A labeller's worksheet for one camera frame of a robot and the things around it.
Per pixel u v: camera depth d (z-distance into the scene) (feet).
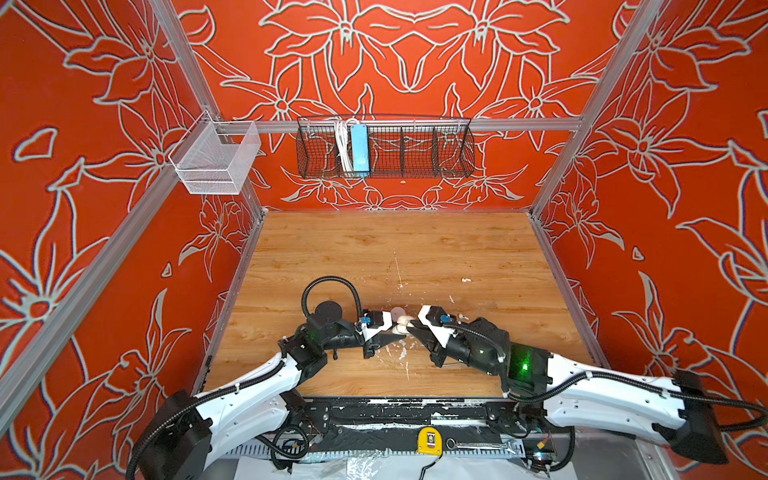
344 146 2.95
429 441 2.24
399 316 2.24
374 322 1.89
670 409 1.40
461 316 2.95
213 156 3.03
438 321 1.81
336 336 2.04
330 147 3.30
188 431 1.30
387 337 2.08
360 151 2.95
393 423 2.39
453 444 2.28
